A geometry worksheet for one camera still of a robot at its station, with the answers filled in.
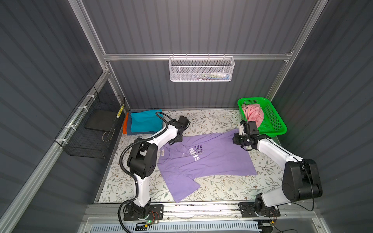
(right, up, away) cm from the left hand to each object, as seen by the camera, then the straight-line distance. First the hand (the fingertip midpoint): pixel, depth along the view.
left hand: (172, 138), depth 95 cm
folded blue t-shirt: (-31, +5, +4) cm, 31 cm away
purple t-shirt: (+18, -12, -1) cm, 22 cm away
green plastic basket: (+73, +9, +13) cm, 75 cm away
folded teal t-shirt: (-21, +11, +10) cm, 25 cm away
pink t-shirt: (+59, +18, +12) cm, 63 cm away
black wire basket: (-41, +6, -21) cm, 46 cm away
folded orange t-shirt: (-37, +10, +13) cm, 41 cm away
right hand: (+41, 0, -4) cm, 41 cm away
